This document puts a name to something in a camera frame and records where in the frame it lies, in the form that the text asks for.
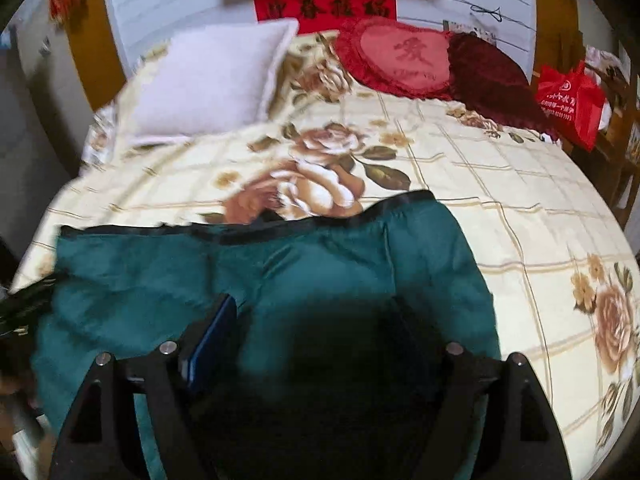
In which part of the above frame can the red calligraphy banner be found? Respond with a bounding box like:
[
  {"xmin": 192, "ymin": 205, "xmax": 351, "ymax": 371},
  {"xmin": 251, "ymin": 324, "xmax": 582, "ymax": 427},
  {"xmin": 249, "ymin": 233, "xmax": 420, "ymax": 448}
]
[{"xmin": 253, "ymin": 0, "xmax": 397, "ymax": 35}]

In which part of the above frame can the floral checked bed sheet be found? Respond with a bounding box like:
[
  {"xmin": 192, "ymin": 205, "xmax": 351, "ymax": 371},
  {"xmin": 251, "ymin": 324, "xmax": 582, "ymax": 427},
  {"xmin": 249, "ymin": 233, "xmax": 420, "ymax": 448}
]
[{"xmin": 13, "ymin": 32, "xmax": 639, "ymax": 479}]

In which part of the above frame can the red heart-shaped cushion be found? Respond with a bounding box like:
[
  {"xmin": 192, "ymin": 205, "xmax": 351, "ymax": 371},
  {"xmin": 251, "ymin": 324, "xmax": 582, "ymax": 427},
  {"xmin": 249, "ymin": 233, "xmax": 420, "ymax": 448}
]
[{"xmin": 334, "ymin": 18, "xmax": 452, "ymax": 100}]

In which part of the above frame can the white square pillow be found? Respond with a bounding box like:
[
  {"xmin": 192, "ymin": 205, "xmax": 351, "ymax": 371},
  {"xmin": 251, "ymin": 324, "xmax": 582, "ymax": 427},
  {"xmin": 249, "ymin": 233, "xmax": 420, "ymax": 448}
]
[{"xmin": 130, "ymin": 18, "xmax": 298, "ymax": 146}]

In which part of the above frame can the green quilted puffer jacket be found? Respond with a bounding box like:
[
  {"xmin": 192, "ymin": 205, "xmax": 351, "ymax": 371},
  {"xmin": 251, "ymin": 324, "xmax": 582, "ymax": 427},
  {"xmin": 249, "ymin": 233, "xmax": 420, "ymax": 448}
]
[{"xmin": 32, "ymin": 192, "xmax": 500, "ymax": 479}]

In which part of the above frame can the dark red velvet cushion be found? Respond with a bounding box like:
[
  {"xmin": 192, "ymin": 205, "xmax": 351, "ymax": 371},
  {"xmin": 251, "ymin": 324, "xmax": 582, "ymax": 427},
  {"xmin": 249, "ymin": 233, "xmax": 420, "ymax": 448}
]
[{"xmin": 447, "ymin": 32, "xmax": 559, "ymax": 142}]

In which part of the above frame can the wooden chair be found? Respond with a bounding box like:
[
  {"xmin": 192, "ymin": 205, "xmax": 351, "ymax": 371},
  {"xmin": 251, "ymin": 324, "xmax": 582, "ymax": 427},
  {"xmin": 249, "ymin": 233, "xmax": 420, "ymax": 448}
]
[{"xmin": 572, "ymin": 46, "xmax": 639, "ymax": 226}]

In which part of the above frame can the red plastic shopping bag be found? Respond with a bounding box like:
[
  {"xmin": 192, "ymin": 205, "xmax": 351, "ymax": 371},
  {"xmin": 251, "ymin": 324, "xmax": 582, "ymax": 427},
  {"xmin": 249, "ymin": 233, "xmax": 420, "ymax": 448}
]
[{"xmin": 536, "ymin": 61, "xmax": 606, "ymax": 152}]

